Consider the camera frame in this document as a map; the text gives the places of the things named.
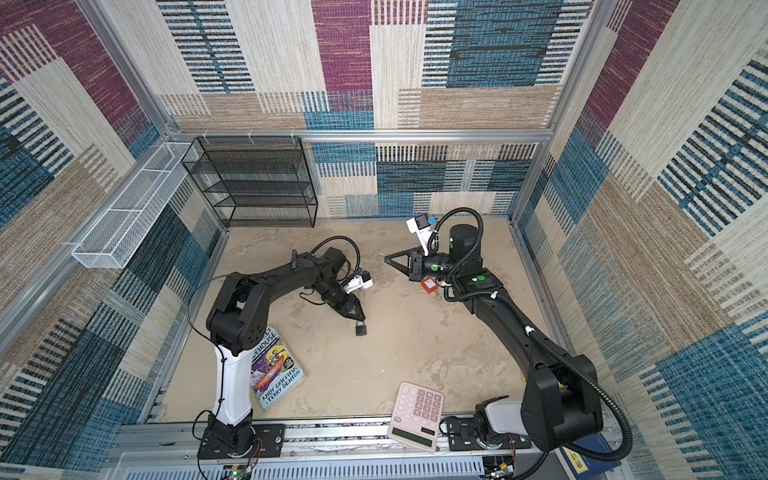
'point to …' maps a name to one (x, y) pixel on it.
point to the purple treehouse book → (275, 370)
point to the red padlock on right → (430, 285)
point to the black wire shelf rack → (255, 181)
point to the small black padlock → (361, 330)
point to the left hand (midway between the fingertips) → (360, 313)
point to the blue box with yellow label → (584, 467)
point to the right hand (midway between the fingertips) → (387, 263)
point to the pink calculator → (417, 416)
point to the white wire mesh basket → (113, 240)
